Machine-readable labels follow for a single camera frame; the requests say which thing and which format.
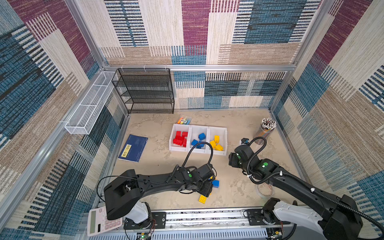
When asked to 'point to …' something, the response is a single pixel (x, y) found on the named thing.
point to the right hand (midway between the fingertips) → (235, 159)
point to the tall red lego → (179, 138)
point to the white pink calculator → (97, 221)
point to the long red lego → (177, 141)
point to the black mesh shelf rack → (145, 90)
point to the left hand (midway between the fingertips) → (208, 187)
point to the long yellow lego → (202, 199)
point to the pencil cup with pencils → (267, 126)
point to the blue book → (133, 148)
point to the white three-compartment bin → (194, 130)
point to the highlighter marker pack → (184, 120)
